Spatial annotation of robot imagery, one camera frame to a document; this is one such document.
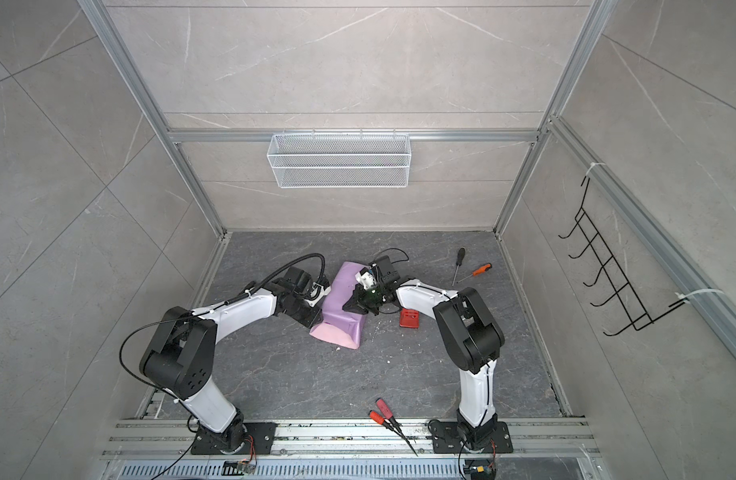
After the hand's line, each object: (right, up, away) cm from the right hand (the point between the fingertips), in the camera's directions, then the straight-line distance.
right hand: (344, 306), depth 90 cm
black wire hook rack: (+65, +13, -22) cm, 70 cm away
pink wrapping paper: (-2, -6, +1) cm, 6 cm away
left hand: (-9, -2, +3) cm, 9 cm away
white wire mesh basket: (-2, +49, +10) cm, 50 cm away
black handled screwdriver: (+42, +14, +21) cm, 49 cm away
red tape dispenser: (+20, -4, +1) cm, 21 cm away
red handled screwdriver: (+11, -27, -14) cm, 32 cm away
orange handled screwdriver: (+49, +11, +17) cm, 53 cm away
